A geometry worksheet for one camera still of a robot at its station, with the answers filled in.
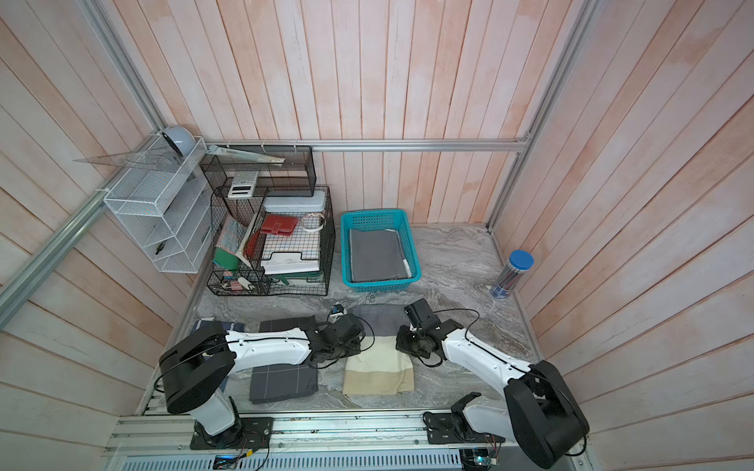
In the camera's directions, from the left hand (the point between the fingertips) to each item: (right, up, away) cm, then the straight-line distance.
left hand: (355, 348), depth 87 cm
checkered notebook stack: (-18, +29, -1) cm, 34 cm away
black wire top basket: (-24, +57, +20) cm, 65 cm away
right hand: (+13, +2, 0) cm, 13 cm away
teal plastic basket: (+14, +43, +27) cm, 52 cm away
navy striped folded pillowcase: (-38, +5, +6) cm, 39 cm away
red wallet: (-24, +38, +3) cm, 45 cm away
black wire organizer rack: (-47, +39, +24) cm, 66 cm away
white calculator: (-38, +52, +9) cm, 65 cm away
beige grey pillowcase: (+6, -4, -4) cm, 9 cm away
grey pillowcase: (+7, +28, +18) cm, 34 cm away
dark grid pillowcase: (-20, -7, -7) cm, 22 cm away
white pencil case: (-21, +45, +9) cm, 51 cm away
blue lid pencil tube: (+48, +26, -2) cm, 55 cm away
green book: (-46, +27, +14) cm, 55 cm away
